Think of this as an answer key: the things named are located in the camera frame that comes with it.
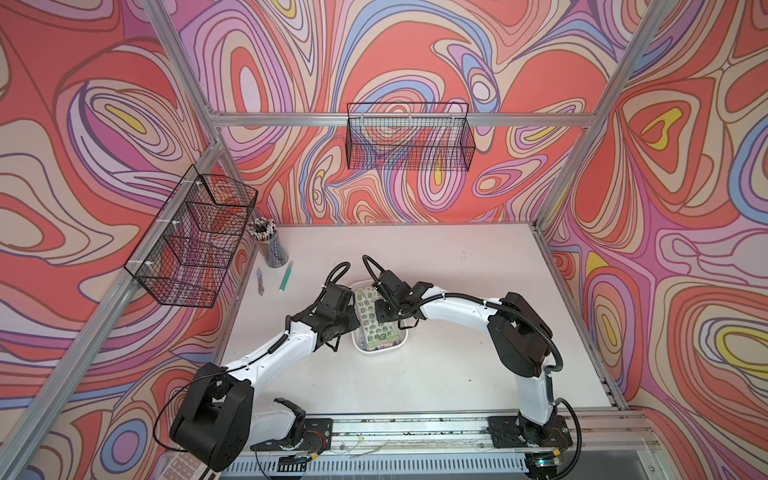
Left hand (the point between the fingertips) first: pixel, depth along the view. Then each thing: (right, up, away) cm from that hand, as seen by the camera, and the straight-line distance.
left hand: (358, 319), depth 87 cm
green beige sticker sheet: (+5, -4, -1) cm, 6 cm away
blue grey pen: (-35, +9, +14) cm, 39 cm away
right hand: (+8, -1, +4) cm, 9 cm away
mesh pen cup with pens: (-31, +27, +8) cm, 42 cm away
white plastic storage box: (0, -6, +1) cm, 6 cm away
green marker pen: (-27, +10, +15) cm, 32 cm away
